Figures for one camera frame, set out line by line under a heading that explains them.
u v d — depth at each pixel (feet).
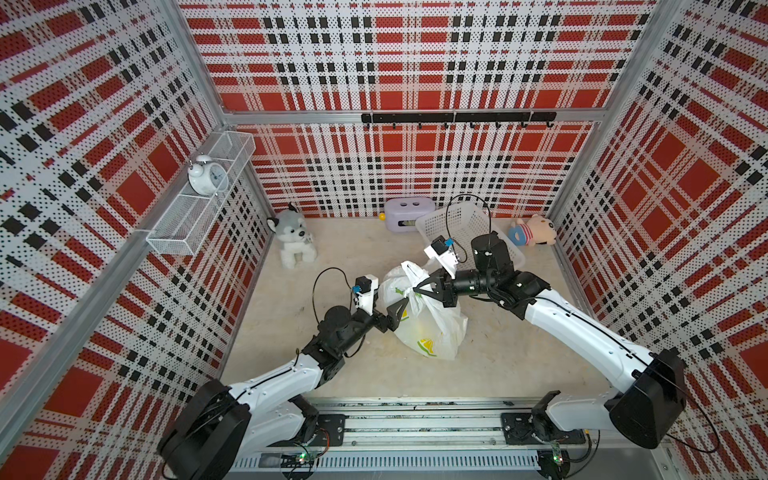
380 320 2.26
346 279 2.17
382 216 3.80
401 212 3.60
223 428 1.34
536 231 3.55
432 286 2.19
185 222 2.99
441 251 2.03
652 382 1.30
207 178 2.30
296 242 3.23
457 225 3.77
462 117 2.94
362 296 2.18
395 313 2.31
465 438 2.41
